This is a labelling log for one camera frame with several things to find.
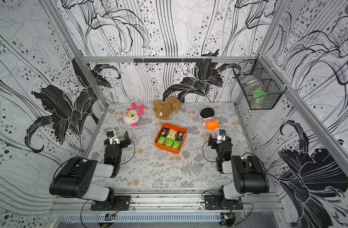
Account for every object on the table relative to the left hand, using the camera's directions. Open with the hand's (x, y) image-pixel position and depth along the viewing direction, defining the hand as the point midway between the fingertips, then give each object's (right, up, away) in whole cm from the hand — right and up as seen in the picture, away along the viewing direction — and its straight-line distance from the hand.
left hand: (122, 134), depth 90 cm
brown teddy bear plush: (+25, +17, +15) cm, 33 cm away
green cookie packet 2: (+30, -6, +3) cm, 31 cm away
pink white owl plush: (+2, +12, +13) cm, 18 cm away
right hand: (+64, +1, +2) cm, 64 cm away
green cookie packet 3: (+25, -5, +5) cm, 26 cm away
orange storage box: (+36, +3, +11) cm, 38 cm away
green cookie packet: (+35, -7, +2) cm, 36 cm away
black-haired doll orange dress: (+58, +12, +16) cm, 61 cm away
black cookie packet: (+37, -2, +6) cm, 38 cm away
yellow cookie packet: (+32, -1, +8) cm, 33 cm away
